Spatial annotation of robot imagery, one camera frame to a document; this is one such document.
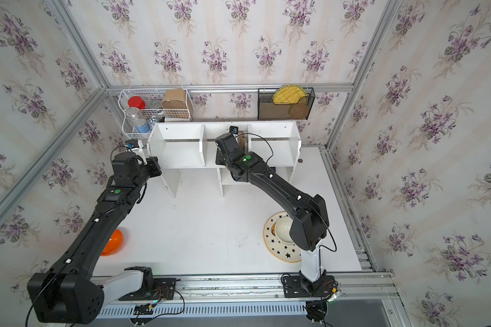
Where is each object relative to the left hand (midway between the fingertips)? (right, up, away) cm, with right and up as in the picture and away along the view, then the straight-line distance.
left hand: (160, 159), depth 78 cm
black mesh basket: (+44, +25, +20) cm, 54 cm away
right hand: (+25, +3, +4) cm, 25 cm away
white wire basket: (-10, +23, +15) cm, 29 cm away
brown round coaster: (+59, +24, +20) cm, 66 cm away
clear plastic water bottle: (-14, +17, +9) cm, 24 cm away
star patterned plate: (+50, -38, +3) cm, 63 cm away
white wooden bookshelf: (+10, +6, +10) cm, 15 cm away
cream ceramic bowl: (+48, -30, +6) cm, 57 cm away
